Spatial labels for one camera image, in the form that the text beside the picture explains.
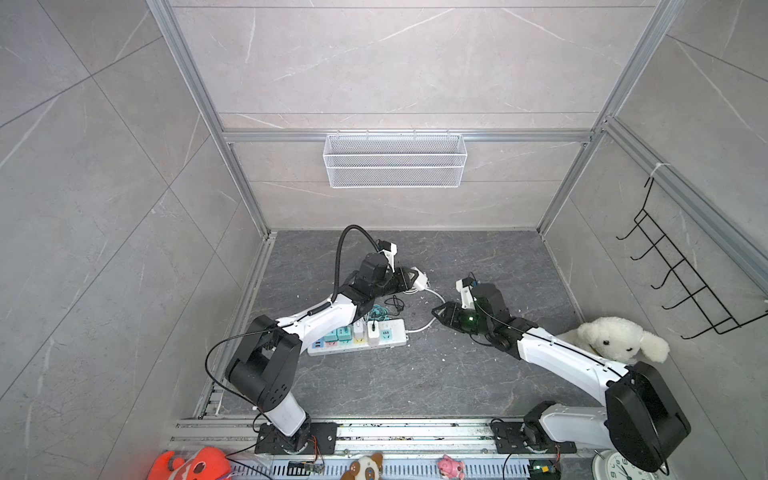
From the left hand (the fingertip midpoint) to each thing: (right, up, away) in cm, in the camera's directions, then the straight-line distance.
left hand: (418, 268), depth 84 cm
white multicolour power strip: (-8, -20, +6) cm, 22 cm away
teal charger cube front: (-25, -20, +1) cm, 32 cm away
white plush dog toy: (+47, -16, -14) cm, 52 cm away
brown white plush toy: (-14, -45, -17) cm, 50 cm away
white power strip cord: (+10, -12, +16) cm, 22 cm away
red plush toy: (-48, -42, -20) cm, 67 cm away
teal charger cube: (-21, -19, 0) cm, 28 cm away
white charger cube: (-17, -18, +1) cm, 25 cm away
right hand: (+5, -12, 0) cm, 13 cm away
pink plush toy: (+6, -46, -17) cm, 49 cm away
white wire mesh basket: (-7, +35, +12) cm, 38 cm away
